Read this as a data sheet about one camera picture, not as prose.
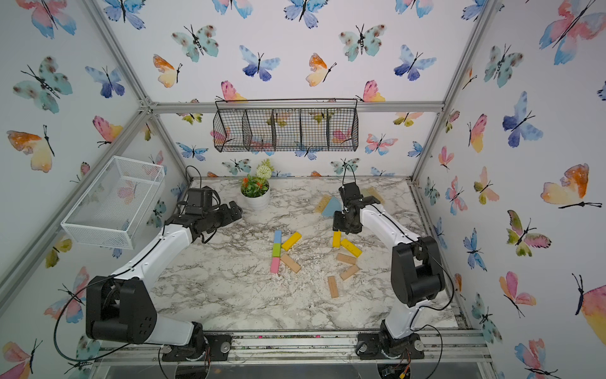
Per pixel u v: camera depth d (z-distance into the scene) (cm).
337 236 99
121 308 42
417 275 47
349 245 96
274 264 91
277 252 95
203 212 67
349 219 68
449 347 75
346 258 94
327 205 109
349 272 90
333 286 86
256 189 96
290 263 91
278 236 99
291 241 98
